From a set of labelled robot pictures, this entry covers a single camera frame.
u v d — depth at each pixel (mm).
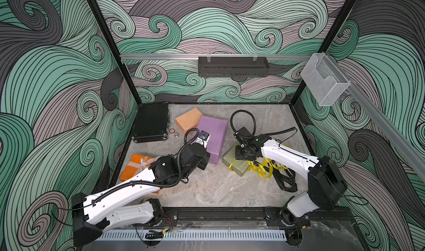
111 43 879
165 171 469
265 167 882
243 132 673
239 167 833
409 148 518
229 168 837
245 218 744
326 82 827
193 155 477
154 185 433
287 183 833
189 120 1033
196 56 930
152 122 1148
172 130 1043
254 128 792
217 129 914
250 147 621
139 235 687
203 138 589
